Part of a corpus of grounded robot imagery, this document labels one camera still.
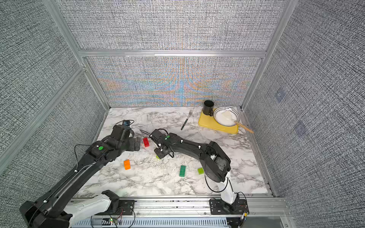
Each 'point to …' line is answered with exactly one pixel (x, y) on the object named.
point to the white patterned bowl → (225, 116)
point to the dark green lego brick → (182, 171)
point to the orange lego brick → (127, 164)
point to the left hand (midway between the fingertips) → (133, 138)
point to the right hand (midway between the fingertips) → (161, 148)
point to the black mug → (208, 108)
